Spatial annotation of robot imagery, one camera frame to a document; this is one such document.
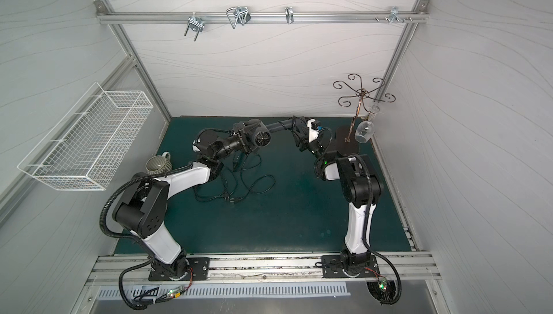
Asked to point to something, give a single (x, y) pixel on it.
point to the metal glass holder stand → (348, 135)
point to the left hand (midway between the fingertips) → (264, 131)
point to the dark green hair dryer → (236, 162)
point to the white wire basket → (83, 151)
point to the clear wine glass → (366, 128)
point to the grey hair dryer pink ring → (260, 133)
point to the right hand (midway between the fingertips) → (297, 126)
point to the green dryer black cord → (233, 200)
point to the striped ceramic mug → (158, 165)
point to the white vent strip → (147, 291)
